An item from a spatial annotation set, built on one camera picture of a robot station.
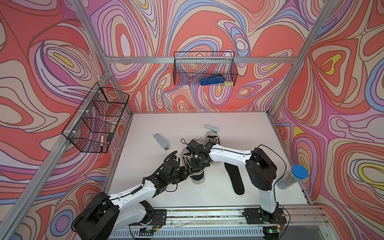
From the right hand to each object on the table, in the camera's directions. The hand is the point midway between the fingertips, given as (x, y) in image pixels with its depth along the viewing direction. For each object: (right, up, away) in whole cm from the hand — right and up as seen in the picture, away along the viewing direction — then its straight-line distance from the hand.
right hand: (197, 171), depth 87 cm
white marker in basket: (-48, +18, -14) cm, 53 cm away
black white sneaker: (-1, +4, -9) cm, 10 cm away
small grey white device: (+11, +25, +20) cm, 34 cm away
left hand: (-3, 0, -5) cm, 6 cm away
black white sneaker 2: (+11, +19, +14) cm, 26 cm away
